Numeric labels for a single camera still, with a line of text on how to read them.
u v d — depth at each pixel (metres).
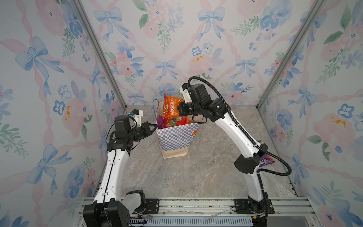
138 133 0.64
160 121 0.90
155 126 0.73
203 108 0.53
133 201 0.63
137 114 0.69
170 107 0.72
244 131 0.49
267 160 0.89
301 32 0.78
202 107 0.53
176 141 0.80
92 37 0.79
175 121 0.80
